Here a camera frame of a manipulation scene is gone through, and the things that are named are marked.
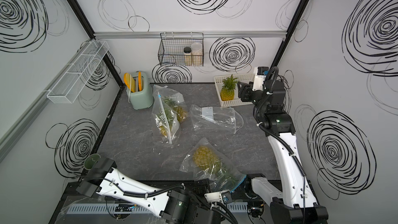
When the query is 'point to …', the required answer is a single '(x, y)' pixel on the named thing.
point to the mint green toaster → (142, 98)
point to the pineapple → (227, 93)
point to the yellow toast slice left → (129, 81)
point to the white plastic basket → (237, 100)
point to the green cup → (90, 160)
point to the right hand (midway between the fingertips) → (246, 83)
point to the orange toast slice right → (140, 81)
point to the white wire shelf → (75, 79)
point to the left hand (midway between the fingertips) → (214, 197)
